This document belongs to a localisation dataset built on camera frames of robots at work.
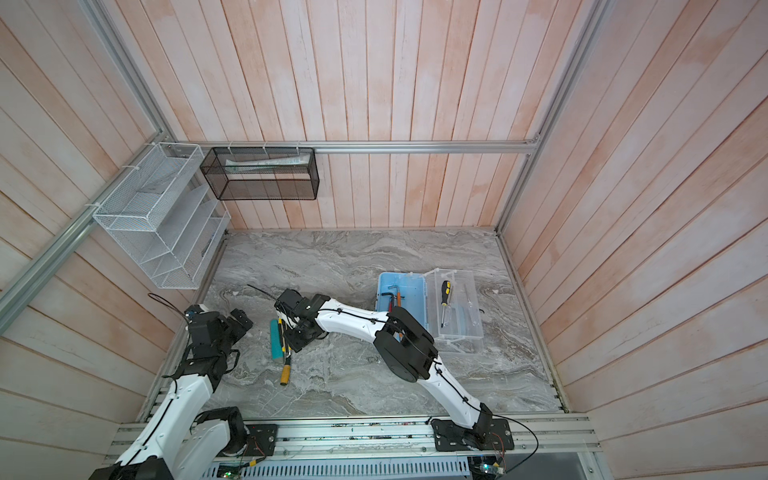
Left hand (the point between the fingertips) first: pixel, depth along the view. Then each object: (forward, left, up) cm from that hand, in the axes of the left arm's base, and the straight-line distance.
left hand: (235, 325), depth 85 cm
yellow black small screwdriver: (+9, -62, +4) cm, 63 cm away
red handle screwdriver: (+11, -46, -8) cm, 48 cm away
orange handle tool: (+13, -49, -6) cm, 51 cm away
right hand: (-2, -17, -6) cm, 18 cm away
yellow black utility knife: (-4, -14, -7) cm, 16 cm away
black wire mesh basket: (+50, 0, +17) cm, 53 cm away
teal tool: (-2, -10, -7) cm, 13 cm away
